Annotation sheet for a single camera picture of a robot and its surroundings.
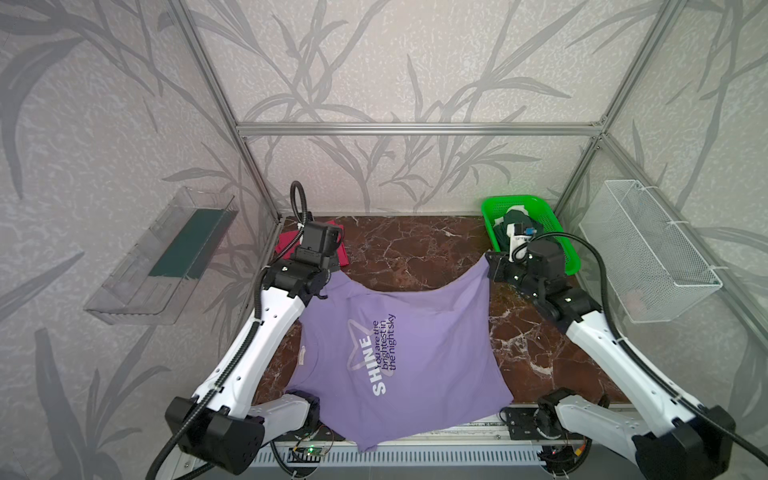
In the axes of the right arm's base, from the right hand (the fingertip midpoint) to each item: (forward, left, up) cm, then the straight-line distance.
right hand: (487, 244), depth 77 cm
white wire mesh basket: (-14, -31, +6) cm, 35 cm away
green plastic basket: (+35, -14, -21) cm, 43 cm away
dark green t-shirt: (+27, -18, -18) cm, 37 cm away
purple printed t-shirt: (-26, +27, -15) cm, 40 cm away
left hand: (-1, +42, +2) cm, 42 cm away
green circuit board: (-42, +43, -26) cm, 66 cm away
